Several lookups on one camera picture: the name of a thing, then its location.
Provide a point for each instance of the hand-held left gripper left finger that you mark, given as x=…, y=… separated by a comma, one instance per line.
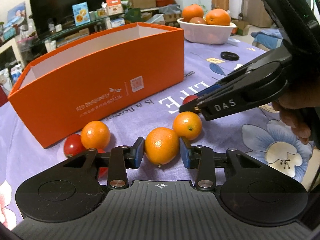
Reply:
x=138, y=152

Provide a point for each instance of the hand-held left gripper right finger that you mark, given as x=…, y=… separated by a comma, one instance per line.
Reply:
x=184, y=152

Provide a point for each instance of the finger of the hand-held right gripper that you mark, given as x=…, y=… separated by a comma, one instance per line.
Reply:
x=225, y=107
x=212, y=88

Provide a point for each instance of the small tangerine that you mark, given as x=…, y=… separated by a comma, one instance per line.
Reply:
x=162, y=145
x=187, y=125
x=95, y=134

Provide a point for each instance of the orange cardboard box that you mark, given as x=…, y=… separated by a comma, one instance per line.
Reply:
x=75, y=90

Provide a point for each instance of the person's right hand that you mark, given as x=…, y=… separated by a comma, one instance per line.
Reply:
x=292, y=110

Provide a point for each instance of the purple floral tablecloth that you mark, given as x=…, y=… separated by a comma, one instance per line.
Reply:
x=225, y=130

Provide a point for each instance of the blue cloth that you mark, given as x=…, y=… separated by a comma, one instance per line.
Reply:
x=267, y=38

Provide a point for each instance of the small yellow packet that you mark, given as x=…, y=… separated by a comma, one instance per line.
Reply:
x=215, y=60

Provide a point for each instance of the small white packet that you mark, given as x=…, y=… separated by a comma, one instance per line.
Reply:
x=238, y=66

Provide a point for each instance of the black oval lid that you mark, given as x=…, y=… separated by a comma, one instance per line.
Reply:
x=229, y=55

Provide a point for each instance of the white perforated bowl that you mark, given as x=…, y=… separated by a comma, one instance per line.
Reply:
x=200, y=33

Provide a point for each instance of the reddish apple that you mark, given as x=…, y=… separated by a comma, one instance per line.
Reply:
x=197, y=20

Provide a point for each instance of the clear plastic bin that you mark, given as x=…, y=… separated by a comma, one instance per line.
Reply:
x=156, y=18

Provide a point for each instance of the dark green bag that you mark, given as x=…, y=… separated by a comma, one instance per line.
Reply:
x=135, y=15

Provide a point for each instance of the blue tissue box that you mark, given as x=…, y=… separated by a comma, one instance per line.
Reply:
x=117, y=23

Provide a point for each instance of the orange white carton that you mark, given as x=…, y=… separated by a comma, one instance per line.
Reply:
x=114, y=6

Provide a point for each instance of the white black television stand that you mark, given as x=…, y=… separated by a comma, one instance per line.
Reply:
x=72, y=33

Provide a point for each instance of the blue snack bag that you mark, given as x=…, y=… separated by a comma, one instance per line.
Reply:
x=81, y=13

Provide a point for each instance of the black flat television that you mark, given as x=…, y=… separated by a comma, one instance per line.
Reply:
x=62, y=0

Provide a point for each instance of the blue picture board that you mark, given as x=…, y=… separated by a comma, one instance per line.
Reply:
x=16, y=15

